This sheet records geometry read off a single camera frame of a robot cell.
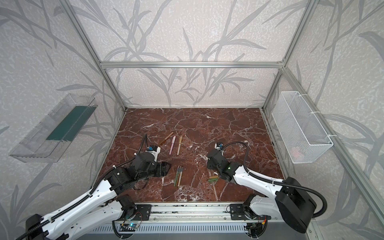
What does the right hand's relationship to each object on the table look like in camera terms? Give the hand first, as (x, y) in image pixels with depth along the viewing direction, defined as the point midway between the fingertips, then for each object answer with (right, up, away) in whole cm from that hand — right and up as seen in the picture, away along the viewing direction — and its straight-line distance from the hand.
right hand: (210, 154), depth 87 cm
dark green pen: (-20, -12, -1) cm, 23 cm away
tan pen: (-20, +5, +13) cm, 25 cm away
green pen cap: (+1, -14, -2) cm, 15 cm away
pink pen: (-25, +4, +12) cm, 28 cm away
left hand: (-22, -1, -10) cm, 24 cm away
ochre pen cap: (+2, -13, 0) cm, 13 cm away
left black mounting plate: (-34, -25, -13) cm, 44 cm away
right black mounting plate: (+12, -26, -13) cm, 32 cm away
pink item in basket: (+41, +4, -14) cm, 44 cm away
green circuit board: (-41, -32, -15) cm, 54 cm away
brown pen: (-30, +8, +15) cm, 35 cm away
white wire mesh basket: (+37, +12, -26) cm, 47 cm away
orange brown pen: (-18, -10, 0) cm, 20 cm away
